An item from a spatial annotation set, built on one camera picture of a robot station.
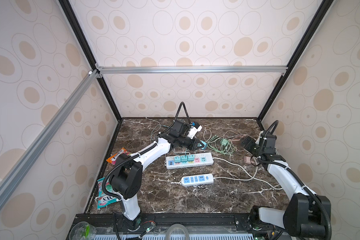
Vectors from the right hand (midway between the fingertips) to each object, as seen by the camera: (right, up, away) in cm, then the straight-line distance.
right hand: (247, 141), depth 87 cm
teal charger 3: (-26, -1, -5) cm, 26 cm away
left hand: (-26, -1, -7) cm, 27 cm away
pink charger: (+3, -12, +7) cm, 14 cm away
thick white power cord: (+1, -19, +1) cm, 19 cm away
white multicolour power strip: (-27, -12, +7) cm, 30 cm away
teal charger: (-37, -11, +3) cm, 39 cm away
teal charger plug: (-41, -11, +2) cm, 43 cm away
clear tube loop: (-45, -42, -20) cm, 64 cm away
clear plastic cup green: (-83, -39, -20) cm, 94 cm away
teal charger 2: (-33, -10, +3) cm, 34 cm away
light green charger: (-9, -2, +16) cm, 19 cm away
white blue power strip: (-30, -22, -2) cm, 37 cm away
